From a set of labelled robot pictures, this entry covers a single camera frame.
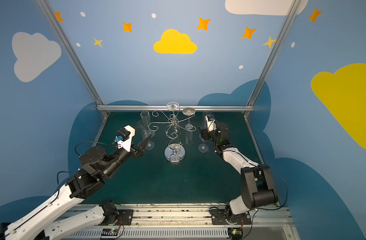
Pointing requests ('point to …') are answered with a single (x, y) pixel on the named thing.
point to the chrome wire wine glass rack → (174, 152)
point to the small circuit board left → (109, 232)
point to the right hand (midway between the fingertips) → (206, 123)
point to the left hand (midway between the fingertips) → (141, 129)
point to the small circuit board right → (236, 233)
